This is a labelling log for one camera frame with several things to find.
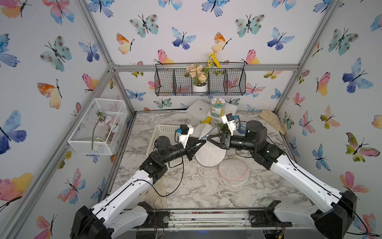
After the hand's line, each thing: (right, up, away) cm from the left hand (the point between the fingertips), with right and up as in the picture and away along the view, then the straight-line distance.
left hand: (205, 140), depth 65 cm
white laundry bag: (+3, -7, +5) cm, 9 cm away
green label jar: (+8, +17, +17) cm, 25 cm away
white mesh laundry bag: (+18, -20, +19) cm, 33 cm away
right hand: (+2, +1, -2) cm, 3 cm away
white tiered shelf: (-1, +18, +37) cm, 41 cm away
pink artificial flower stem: (-51, +9, +10) cm, 53 cm away
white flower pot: (-2, +29, +28) cm, 40 cm away
